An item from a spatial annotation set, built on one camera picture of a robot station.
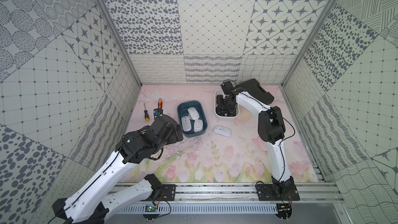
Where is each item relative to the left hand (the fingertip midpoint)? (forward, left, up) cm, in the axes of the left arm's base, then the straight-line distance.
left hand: (177, 132), depth 67 cm
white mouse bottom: (+26, -4, -23) cm, 35 cm away
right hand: (+30, -24, -21) cm, 44 cm away
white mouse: (+19, 0, -23) cm, 30 cm away
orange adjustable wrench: (+36, +21, -25) cm, 49 cm away
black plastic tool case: (+51, -47, -21) cm, 73 cm away
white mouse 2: (+17, -7, -23) cm, 30 cm away
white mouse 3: (+15, -22, -25) cm, 37 cm away
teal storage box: (+29, +4, -24) cm, 38 cm away
